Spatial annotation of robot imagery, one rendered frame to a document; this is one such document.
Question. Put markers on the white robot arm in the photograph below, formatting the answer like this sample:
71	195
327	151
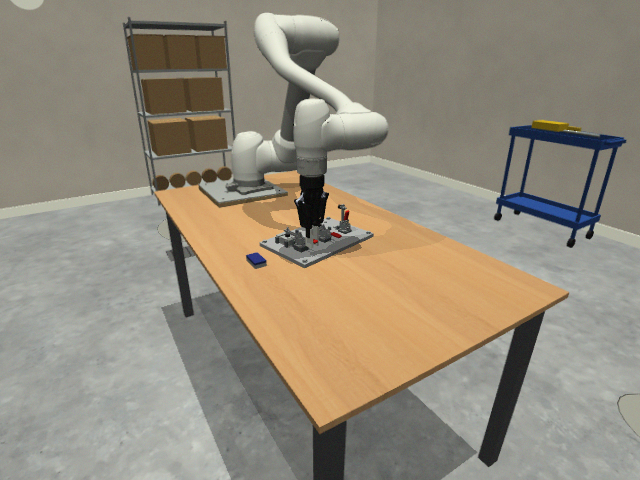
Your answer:
316	131

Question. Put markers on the blue rectangular plate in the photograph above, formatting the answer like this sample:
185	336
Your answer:
256	260

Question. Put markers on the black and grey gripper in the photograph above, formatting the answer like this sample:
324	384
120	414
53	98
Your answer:
311	206

